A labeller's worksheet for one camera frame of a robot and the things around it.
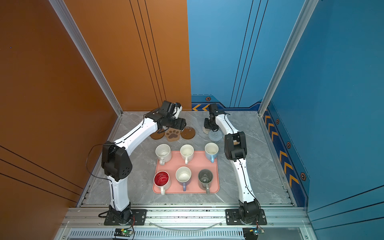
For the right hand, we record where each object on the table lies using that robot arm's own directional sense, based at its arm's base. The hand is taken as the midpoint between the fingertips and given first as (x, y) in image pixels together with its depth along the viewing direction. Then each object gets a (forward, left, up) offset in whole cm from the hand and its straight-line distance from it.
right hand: (206, 127), depth 110 cm
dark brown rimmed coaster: (-6, +13, +1) cm, 15 cm away
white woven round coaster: (-4, 0, 0) cm, 4 cm away
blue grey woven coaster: (-8, -6, -1) cm, 10 cm away
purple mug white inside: (-37, +15, 0) cm, 39 cm away
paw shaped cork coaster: (-7, +24, +1) cm, 25 cm away
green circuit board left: (-64, +42, -2) cm, 76 cm away
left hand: (-10, +16, +17) cm, 25 cm away
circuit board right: (-64, -19, -3) cm, 67 cm away
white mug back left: (-23, +28, +2) cm, 37 cm away
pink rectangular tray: (-28, +6, 0) cm, 29 cm away
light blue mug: (-22, -2, +3) cm, 22 cm away
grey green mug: (-39, +2, +1) cm, 39 cm away
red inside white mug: (-40, +27, +2) cm, 48 cm away
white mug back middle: (-23, +13, +3) cm, 26 cm away
